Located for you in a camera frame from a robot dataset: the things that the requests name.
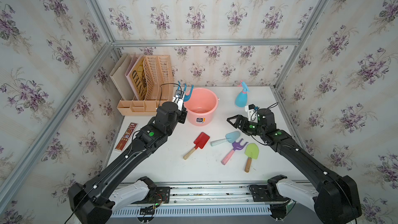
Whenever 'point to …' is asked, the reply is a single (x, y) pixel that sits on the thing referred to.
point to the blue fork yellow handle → (186, 97)
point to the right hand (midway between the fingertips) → (233, 122)
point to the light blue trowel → (230, 137)
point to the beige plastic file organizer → (159, 75)
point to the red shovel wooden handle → (200, 141)
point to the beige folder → (117, 75)
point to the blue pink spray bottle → (241, 99)
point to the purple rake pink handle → (236, 146)
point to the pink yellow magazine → (135, 75)
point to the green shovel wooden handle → (252, 151)
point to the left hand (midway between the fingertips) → (182, 104)
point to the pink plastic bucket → (201, 107)
